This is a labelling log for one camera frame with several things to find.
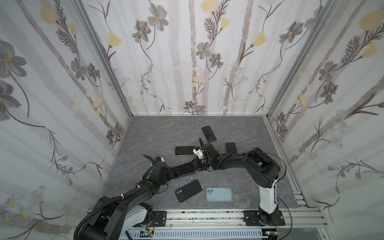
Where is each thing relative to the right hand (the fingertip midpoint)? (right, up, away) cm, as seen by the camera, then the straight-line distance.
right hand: (184, 163), depth 87 cm
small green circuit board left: (-18, -31, -15) cm, 39 cm away
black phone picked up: (-1, +6, +11) cm, 13 cm away
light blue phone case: (+20, -16, -5) cm, 26 cm away
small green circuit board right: (+43, -30, -17) cm, 55 cm away
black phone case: (+2, -15, -3) cm, 15 cm away
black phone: (-1, -4, +1) cm, 4 cm away
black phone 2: (+17, +17, +26) cm, 35 cm away
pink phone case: (0, +4, +9) cm, 10 cm away
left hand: (-8, -2, +2) cm, 8 cm away
